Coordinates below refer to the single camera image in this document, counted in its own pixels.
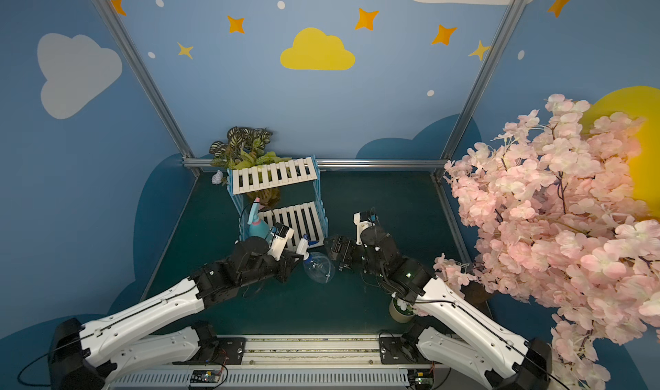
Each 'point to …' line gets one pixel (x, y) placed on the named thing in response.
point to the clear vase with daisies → (244, 148)
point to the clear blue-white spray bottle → (317, 265)
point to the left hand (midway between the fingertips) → (302, 253)
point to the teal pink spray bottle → (258, 228)
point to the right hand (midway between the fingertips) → (338, 240)
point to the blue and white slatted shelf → (285, 192)
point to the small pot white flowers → (401, 311)
